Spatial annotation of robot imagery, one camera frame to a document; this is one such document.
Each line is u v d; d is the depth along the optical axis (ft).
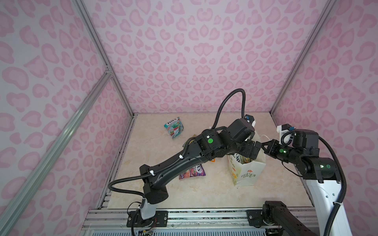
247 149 1.72
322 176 1.31
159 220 2.41
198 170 2.85
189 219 2.45
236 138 1.41
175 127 3.50
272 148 1.84
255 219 2.35
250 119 1.71
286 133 1.82
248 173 2.46
